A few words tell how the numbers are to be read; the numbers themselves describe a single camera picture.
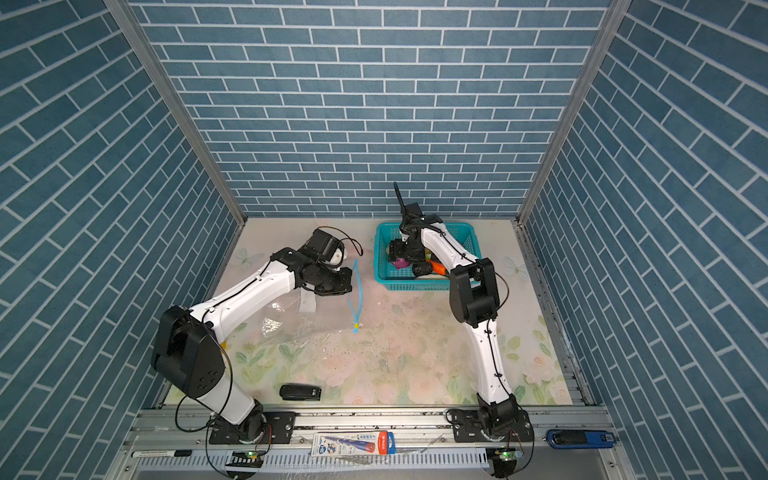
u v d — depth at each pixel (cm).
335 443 71
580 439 68
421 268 99
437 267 102
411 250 87
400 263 97
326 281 71
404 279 104
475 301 61
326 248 68
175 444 73
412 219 82
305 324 92
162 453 69
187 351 43
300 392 76
